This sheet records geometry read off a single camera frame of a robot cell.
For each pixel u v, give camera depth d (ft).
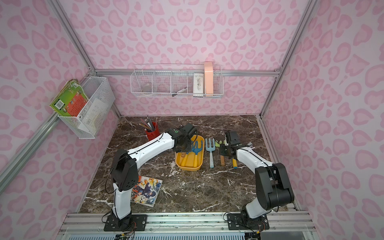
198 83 2.98
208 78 2.78
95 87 2.66
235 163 3.03
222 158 3.10
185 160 3.04
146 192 2.68
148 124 3.30
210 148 3.30
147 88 3.20
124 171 1.61
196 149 3.22
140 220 2.42
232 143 2.35
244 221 2.15
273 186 1.44
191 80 3.11
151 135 3.24
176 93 3.06
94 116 2.76
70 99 2.35
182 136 2.12
